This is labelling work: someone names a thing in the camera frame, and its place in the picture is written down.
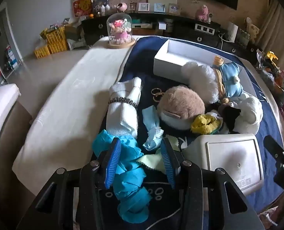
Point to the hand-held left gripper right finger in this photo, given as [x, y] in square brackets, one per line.
[167, 163]

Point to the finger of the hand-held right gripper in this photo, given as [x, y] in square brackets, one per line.
[274, 147]

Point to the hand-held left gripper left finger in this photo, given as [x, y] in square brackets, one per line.
[113, 163]

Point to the light green cloth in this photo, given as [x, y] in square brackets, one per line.
[151, 161]

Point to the teal cloth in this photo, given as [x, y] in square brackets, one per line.
[130, 172]

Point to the white towel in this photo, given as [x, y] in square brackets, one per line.
[122, 119]

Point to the yellow haired doll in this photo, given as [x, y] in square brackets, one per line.
[201, 123]

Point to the tan and white plush toy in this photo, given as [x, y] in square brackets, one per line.
[180, 100]

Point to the gold key rings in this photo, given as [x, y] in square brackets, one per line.
[156, 95]

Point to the white cardboard box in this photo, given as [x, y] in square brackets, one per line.
[165, 64]

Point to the white plastic container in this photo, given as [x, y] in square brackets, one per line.
[228, 158]

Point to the pile of toys and packets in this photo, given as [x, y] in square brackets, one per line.
[276, 81]

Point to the cream round mattress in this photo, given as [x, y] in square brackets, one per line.
[72, 100]

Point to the yellow plastic toy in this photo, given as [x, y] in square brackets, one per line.
[271, 56]

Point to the navy blue printed blanket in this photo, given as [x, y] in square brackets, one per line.
[144, 60]

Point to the clear jar rack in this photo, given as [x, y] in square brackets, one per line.
[243, 37]

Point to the beige curtain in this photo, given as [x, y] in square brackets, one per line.
[278, 24]

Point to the wooden giraffe figure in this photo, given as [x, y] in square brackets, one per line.
[250, 27]

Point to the white router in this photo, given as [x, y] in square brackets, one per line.
[232, 32]

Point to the white plastic basket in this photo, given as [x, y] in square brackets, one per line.
[76, 45]

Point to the white armchair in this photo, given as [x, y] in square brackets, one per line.
[0, 105]

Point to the yellow plastic crate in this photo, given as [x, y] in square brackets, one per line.
[57, 37]
[42, 52]

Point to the black long cabinet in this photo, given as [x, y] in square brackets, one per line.
[187, 31]

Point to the glass dome with flowers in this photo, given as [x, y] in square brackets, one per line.
[120, 28]

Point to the small white box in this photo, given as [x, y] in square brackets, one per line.
[162, 25]

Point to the pink plush figure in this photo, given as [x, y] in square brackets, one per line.
[201, 13]

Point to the pink vase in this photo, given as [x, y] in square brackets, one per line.
[122, 6]

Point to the red and yellow gift box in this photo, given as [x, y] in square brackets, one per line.
[82, 7]

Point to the blue picture box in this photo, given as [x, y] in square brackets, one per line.
[100, 2]

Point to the white switch panel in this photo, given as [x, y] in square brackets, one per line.
[204, 28]

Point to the white small camera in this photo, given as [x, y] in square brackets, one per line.
[210, 17]

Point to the pale picture frame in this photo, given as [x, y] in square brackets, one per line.
[174, 9]

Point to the light blue picture frame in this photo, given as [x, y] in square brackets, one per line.
[159, 8]

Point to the dark picture frame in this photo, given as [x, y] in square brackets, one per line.
[132, 6]

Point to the white picture frame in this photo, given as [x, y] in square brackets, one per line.
[143, 7]

